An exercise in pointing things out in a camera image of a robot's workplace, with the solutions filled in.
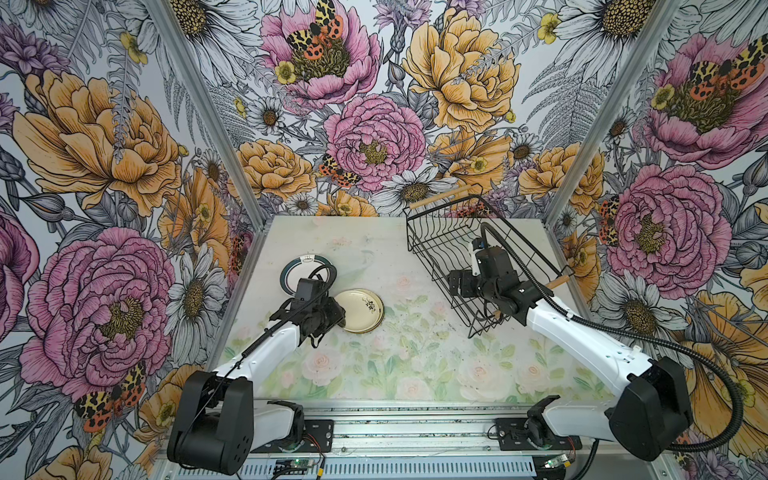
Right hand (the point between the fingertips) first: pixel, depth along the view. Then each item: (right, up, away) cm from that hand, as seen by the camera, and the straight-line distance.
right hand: (464, 285), depth 83 cm
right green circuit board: (+19, -40, -12) cm, 46 cm away
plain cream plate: (-28, -9, +11) cm, 32 cm away
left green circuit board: (-43, -40, -12) cm, 60 cm away
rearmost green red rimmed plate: (-51, +4, +21) cm, 56 cm away
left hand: (-34, -11, +5) cm, 36 cm away
